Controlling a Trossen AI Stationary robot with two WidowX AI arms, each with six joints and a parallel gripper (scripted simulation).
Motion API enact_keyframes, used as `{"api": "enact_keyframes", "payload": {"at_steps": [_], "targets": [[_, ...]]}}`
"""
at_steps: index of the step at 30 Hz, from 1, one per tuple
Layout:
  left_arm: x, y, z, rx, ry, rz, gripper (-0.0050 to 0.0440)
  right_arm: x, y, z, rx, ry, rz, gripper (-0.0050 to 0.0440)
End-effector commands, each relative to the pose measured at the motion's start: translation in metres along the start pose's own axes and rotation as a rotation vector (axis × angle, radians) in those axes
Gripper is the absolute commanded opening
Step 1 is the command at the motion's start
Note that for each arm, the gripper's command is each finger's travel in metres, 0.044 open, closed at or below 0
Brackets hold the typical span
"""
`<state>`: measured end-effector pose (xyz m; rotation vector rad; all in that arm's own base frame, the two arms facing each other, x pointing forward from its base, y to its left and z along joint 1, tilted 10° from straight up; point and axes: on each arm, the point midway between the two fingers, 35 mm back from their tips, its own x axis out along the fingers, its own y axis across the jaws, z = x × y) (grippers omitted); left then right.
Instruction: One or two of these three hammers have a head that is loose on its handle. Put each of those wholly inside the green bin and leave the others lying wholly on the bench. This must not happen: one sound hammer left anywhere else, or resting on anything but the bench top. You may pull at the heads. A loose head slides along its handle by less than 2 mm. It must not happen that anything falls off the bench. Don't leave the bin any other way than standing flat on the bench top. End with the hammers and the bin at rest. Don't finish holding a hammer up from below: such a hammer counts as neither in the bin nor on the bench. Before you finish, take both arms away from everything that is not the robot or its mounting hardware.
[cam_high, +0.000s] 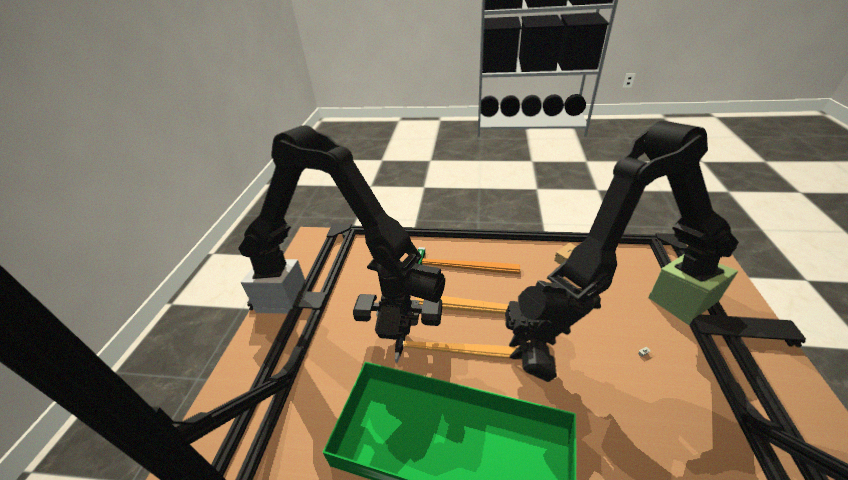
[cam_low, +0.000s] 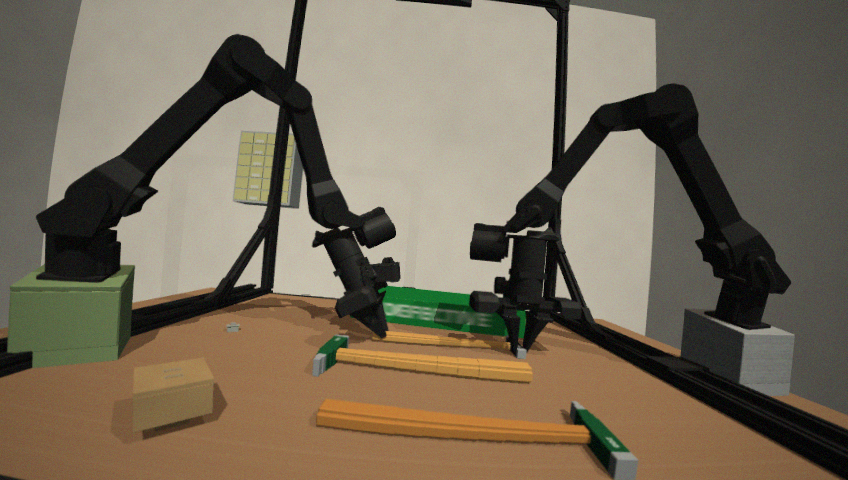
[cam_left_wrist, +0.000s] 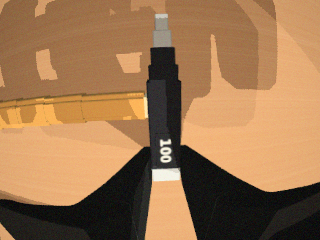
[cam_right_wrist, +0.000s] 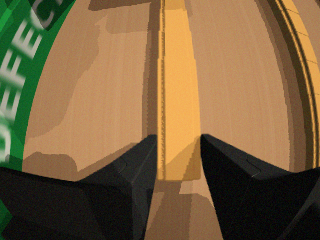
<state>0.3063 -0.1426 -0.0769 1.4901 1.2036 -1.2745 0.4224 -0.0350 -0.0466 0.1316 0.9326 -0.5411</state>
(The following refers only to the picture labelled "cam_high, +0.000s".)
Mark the green bin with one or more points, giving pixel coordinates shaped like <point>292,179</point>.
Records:
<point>429,429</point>

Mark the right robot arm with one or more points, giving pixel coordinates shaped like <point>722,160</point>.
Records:
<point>592,264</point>

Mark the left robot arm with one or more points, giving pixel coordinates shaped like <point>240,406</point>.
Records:
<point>385,238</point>

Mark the brown cardboard box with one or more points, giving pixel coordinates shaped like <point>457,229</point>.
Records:
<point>563,253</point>

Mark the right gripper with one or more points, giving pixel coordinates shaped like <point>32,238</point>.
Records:
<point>534,360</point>

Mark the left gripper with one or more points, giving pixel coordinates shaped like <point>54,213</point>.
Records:
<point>430,316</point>

